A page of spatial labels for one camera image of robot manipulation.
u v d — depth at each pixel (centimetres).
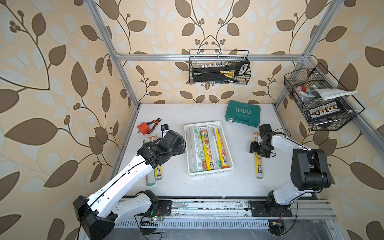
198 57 91
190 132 96
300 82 75
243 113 108
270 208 67
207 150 91
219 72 82
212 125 102
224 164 86
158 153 48
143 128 102
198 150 86
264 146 75
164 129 65
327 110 67
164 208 74
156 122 109
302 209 74
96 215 38
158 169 85
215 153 91
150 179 82
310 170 46
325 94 64
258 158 88
